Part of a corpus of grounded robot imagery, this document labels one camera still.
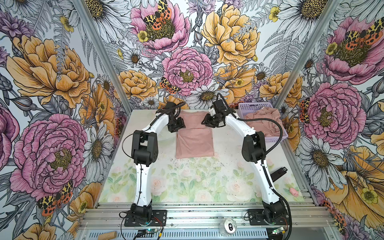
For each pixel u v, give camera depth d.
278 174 0.87
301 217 0.77
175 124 0.90
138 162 0.60
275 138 0.99
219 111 0.87
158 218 0.74
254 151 0.66
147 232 0.71
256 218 0.73
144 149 0.60
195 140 1.03
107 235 0.68
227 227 0.60
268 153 0.64
